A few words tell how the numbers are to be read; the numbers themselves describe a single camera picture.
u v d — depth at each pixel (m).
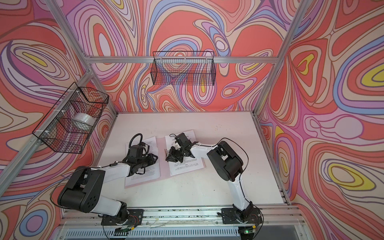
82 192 0.44
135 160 0.73
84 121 0.73
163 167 0.91
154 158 0.90
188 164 0.91
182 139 0.79
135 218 0.72
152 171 0.89
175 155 0.83
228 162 0.55
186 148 0.77
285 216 0.75
